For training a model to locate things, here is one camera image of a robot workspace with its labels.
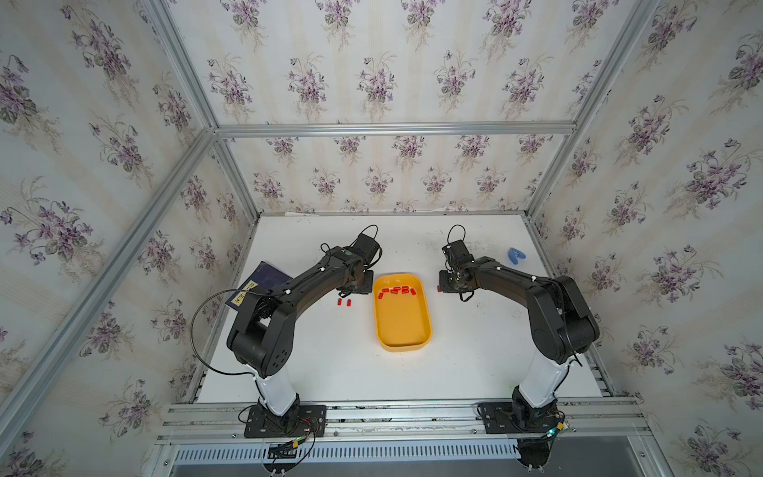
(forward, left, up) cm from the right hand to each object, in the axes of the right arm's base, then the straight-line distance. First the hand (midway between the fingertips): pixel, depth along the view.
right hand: (448, 284), depth 97 cm
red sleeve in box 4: (-1, +14, -2) cm, 15 cm away
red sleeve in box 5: (-2, +12, -2) cm, 12 cm away
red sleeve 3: (-5, +4, +6) cm, 9 cm away
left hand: (-5, +28, +6) cm, 29 cm away
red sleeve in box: (-4, +23, -1) cm, 23 cm away
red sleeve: (-6, +36, -2) cm, 37 cm away
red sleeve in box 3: (-2, +21, -2) cm, 21 cm away
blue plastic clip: (+15, -26, -2) cm, 30 cm away
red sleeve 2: (-6, +33, -2) cm, 34 cm away
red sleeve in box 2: (-1, +18, -2) cm, 18 cm away
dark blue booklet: (-2, +64, +2) cm, 64 cm away
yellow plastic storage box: (-11, +16, -1) cm, 19 cm away
